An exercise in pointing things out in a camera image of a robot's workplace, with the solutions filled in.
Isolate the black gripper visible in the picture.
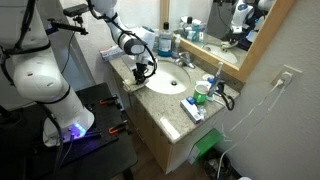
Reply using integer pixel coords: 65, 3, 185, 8
133, 62, 150, 86

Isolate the cream striped cloth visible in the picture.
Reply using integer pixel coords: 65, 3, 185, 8
121, 78, 150, 94

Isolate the white oval sink basin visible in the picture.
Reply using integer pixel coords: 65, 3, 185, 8
144, 60, 192, 96

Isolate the orange black clamp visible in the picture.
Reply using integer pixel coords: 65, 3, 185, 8
98, 95, 120, 106
108, 120, 130, 136

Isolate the small white cardboard box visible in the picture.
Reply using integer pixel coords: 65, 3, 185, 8
99, 44, 125, 63

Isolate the blue mouthwash bottle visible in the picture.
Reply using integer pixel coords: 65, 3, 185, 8
157, 21, 175, 58

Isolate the small clear pump bottle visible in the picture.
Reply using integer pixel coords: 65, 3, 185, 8
172, 33, 182, 60

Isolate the chrome faucet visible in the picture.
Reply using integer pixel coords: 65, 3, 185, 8
173, 51, 196, 70

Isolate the wooden vanity cabinet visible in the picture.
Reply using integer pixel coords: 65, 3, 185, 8
111, 71, 231, 175

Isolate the white paper strip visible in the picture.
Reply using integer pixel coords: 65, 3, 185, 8
160, 116, 182, 141

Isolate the white blue carton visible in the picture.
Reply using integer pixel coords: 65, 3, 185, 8
180, 98, 205, 125

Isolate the green mug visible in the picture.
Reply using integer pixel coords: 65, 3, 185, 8
193, 83, 211, 105

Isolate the clear plastic wrapper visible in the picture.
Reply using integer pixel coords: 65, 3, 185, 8
196, 104, 208, 121

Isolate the electric toothbrush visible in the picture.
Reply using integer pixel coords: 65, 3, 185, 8
206, 61, 225, 102

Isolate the black robot table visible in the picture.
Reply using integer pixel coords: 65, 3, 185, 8
0, 82, 139, 180

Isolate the green cardboard box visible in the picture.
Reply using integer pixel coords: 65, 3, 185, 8
188, 128, 224, 165

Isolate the wood framed mirror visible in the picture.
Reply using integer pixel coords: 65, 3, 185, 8
159, 0, 298, 83

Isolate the black trash bin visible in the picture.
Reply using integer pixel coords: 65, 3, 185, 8
203, 149, 235, 180

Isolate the white charger plug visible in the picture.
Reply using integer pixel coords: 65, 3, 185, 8
281, 71, 294, 85

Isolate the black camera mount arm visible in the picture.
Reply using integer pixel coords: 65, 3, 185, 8
46, 16, 90, 36

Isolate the black power cord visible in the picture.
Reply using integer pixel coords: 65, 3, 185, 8
214, 81, 236, 112

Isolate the black stereo camera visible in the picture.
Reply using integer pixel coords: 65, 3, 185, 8
62, 3, 90, 18

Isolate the white cable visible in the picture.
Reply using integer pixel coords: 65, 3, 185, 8
228, 81, 284, 133
216, 83, 288, 180

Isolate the white wall outlet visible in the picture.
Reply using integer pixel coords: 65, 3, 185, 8
270, 64, 304, 89

